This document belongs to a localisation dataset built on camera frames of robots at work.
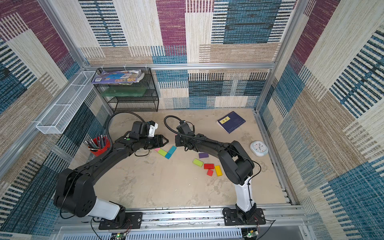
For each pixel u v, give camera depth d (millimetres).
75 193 421
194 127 865
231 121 1121
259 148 948
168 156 954
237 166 510
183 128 740
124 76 838
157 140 758
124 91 999
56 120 701
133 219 734
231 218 729
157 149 961
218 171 892
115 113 731
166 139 827
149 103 1191
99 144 874
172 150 991
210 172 893
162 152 964
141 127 677
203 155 957
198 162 919
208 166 916
